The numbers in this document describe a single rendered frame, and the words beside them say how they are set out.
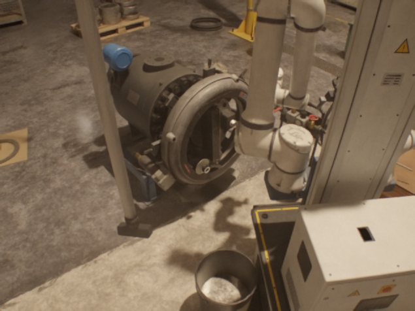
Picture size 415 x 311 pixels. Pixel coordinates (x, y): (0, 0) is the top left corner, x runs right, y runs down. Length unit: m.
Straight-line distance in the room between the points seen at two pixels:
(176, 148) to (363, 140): 0.99
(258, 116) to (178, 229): 1.17
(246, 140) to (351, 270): 0.67
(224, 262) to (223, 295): 0.18
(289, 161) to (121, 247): 1.30
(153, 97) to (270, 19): 1.05
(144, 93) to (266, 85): 1.04
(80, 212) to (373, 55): 2.13
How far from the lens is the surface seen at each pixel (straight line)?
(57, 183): 2.84
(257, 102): 1.36
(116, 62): 2.24
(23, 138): 3.54
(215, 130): 1.94
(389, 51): 1.18
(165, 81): 2.11
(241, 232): 2.26
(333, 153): 1.32
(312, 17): 1.29
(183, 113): 1.76
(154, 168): 2.02
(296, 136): 1.41
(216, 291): 1.87
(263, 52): 1.31
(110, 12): 5.99
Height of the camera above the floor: 1.80
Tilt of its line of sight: 40 degrees down
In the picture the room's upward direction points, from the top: straight up
